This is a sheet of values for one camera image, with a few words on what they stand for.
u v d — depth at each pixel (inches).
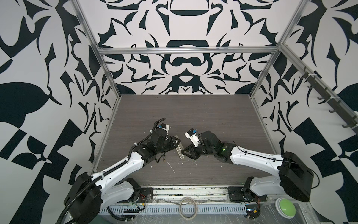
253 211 27.8
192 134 27.7
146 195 29.0
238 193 29.4
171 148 27.7
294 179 16.4
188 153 29.4
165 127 29.9
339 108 21.7
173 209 28.1
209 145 24.9
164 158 34.1
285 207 27.4
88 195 15.6
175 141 30.5
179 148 30.5
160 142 24.7
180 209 28.1
